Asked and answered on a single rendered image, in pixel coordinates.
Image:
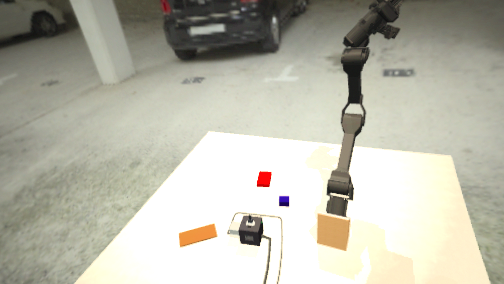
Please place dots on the red rectangular block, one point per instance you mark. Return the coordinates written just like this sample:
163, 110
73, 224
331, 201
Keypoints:
264, 179

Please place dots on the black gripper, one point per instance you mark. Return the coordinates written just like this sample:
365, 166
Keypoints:
383, 12

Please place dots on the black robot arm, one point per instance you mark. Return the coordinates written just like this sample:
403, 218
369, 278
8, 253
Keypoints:
353, 59

